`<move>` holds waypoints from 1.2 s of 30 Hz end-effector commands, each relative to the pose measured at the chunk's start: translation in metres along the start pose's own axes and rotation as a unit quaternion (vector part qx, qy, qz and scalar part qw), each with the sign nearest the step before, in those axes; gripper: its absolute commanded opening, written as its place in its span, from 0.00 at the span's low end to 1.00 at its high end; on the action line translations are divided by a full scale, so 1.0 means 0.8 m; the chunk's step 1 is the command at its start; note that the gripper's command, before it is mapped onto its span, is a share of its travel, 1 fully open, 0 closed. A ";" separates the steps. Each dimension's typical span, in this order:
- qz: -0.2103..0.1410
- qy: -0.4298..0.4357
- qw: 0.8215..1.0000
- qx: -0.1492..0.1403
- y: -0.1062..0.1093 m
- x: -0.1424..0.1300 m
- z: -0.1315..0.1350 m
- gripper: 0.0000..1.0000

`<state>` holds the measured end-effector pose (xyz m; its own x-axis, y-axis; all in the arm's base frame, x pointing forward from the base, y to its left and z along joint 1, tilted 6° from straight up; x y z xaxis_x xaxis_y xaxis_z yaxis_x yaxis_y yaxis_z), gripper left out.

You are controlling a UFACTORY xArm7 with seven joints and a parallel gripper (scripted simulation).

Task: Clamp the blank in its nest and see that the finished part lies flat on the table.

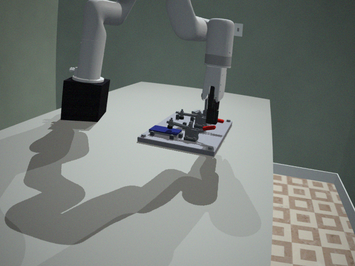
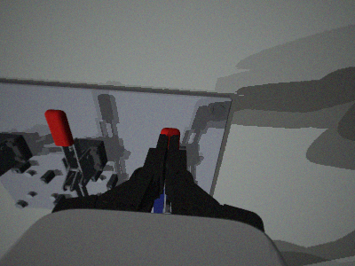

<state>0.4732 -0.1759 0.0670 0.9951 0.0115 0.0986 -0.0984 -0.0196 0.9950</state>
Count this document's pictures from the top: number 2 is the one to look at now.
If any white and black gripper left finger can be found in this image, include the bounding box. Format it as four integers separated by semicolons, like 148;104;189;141
52;134;169;213

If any grey fixture plate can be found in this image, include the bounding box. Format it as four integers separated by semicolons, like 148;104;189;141
0;80;233;209

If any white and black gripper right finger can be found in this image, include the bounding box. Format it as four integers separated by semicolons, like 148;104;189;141
165;135;264;232

